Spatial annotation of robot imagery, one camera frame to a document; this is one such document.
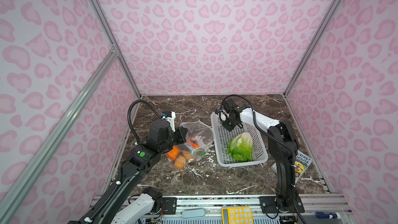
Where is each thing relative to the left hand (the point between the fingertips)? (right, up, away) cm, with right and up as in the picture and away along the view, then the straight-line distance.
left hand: (188, 127), depth 70 cm
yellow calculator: (+22, -39, -1) cm, 45 cm away
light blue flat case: (+2, -39, 0) cm, 39 cm away
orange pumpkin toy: (-10, -17, +13) cm, 24 cm away
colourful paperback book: (+60, -21, +14) cm, 65 cm away
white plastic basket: (+18, -10, +25) cm, 33 cm away
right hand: (+23, -1, +27) cm, 35 cm away
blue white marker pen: (+64, -39, -1) cm, 75 cm away
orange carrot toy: (+1, -13, +17) cm, 21 cm away
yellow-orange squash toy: (-2, -15, +10) cm, 19 cm away
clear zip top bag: (+5, -6, +12) cm, 14 cm away
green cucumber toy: (+6, -15, +12) cm, 20 cm away
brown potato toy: (-6, -20, +12) cm, 24 cm away
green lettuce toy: (+26, -13, +12) cm, 32 cm away
